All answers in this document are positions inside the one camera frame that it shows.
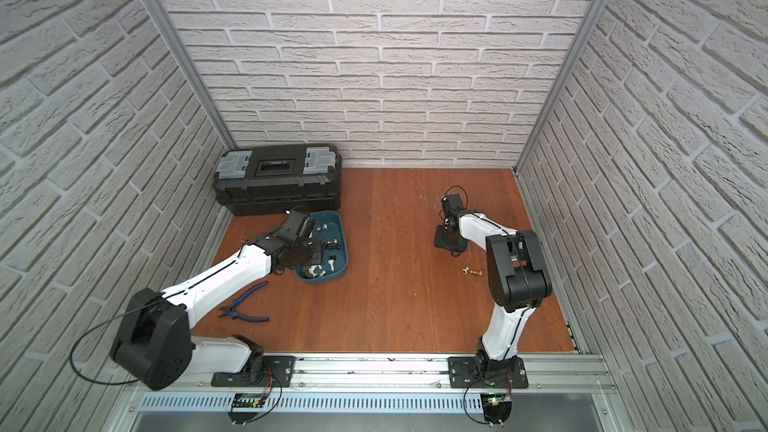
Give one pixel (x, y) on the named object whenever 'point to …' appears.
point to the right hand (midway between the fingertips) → (448, 243)
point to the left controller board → (245, 400)
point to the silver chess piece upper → (331, 260)
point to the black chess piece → (334, 244)
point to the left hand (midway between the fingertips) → (323, 249)
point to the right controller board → (496, 407)
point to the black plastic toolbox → (265, 180)
